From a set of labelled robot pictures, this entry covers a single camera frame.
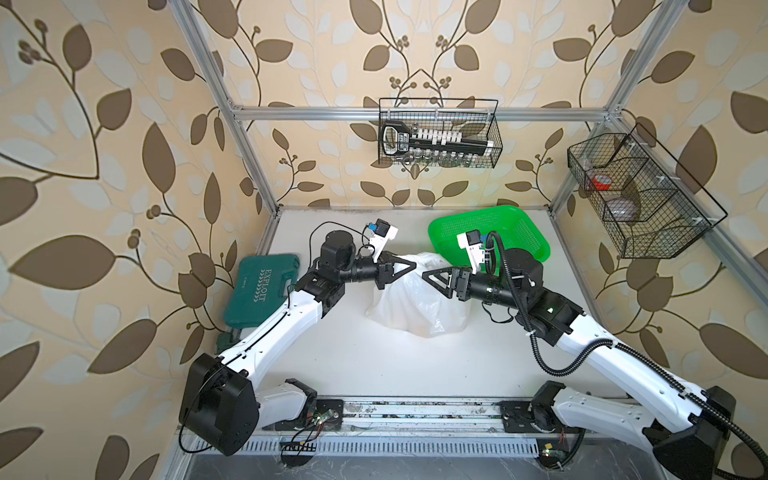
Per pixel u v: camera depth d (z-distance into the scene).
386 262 0.63
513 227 1.10
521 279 0.50
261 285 0.94
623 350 0.45
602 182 0.81
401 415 0.76
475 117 0.91
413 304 0.73
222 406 0.40
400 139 0.84
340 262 0.60
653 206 0.72
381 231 0.64
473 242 0.60
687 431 0.39
